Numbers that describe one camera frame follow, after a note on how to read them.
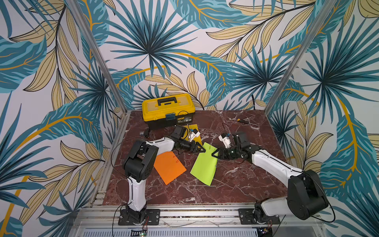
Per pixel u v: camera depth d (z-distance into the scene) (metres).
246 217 0.73
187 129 0.84
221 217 0.75
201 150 0.88
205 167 0.87
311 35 0.78
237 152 0.67
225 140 0.80
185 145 0.82
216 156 0.81
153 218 0.73
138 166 0.52
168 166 0.90
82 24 0.73
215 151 0.82
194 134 0.87
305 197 0.43
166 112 0.98
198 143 0.84
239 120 1.13
